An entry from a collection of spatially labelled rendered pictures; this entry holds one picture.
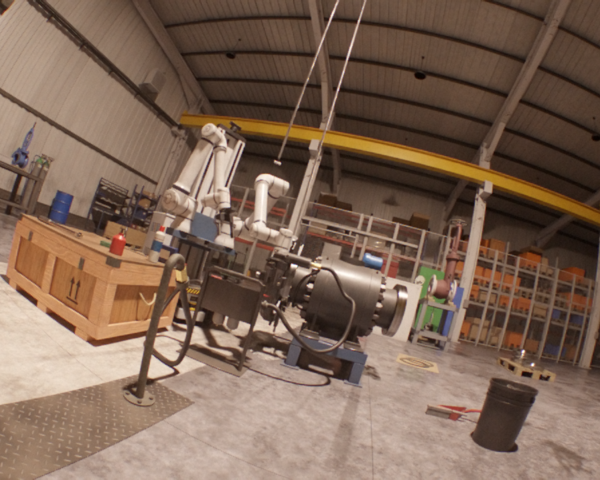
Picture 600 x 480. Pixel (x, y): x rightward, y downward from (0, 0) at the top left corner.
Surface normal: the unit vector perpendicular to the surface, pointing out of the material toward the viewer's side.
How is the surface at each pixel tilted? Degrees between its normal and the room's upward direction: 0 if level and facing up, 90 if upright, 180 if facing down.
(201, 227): 90
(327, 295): 95
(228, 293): 90
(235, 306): 90
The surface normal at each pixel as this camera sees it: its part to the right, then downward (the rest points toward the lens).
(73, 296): -0.09, -0.15
